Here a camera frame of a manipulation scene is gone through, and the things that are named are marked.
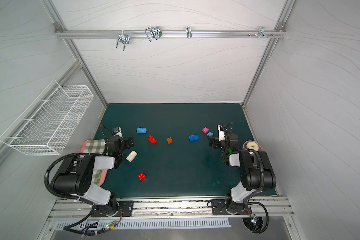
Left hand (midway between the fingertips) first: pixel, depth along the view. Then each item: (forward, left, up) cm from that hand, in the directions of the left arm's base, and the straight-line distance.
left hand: (124, 137), depth 94 cm
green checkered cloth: (-5, +18, -5) cm, 19 cm away
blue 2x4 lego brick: (+3, -46, -4) cm, 46 cm away
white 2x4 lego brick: (-11, -6, -4) cm, 13 cm away
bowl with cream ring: (-4, -79, 0) cm, 79 cm away
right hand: (+3, -60, +1) cm, 60 cm away
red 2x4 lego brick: (+1, -17, -5) cm, 18 cm away
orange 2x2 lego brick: (+1, -29, -5) cm, 29 cm away
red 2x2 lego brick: (-24, -16, -3) cm, 29 cm away
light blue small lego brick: (+7, -57, -4) cm, 57 cm away
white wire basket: (-10, +25, +26) cm, 37 cm away
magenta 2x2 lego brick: (+10, -54, -5) cm, 55 cm away
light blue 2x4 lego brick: (+9, -8, -5) cm, 13 cm away
